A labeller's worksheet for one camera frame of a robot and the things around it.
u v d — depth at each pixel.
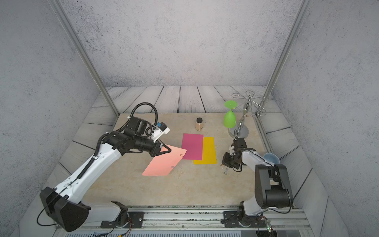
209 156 0.99
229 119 0.94
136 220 0.73
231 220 0.72
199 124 1.05
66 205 0.38
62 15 0.73
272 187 0.44
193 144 1.03
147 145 0.61
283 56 0.88
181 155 0.74
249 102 0.87
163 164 0.69
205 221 0.75
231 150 0.88
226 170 0.90
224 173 0.89
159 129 0.63
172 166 0.77
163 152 0.68
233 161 0.77
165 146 0.67
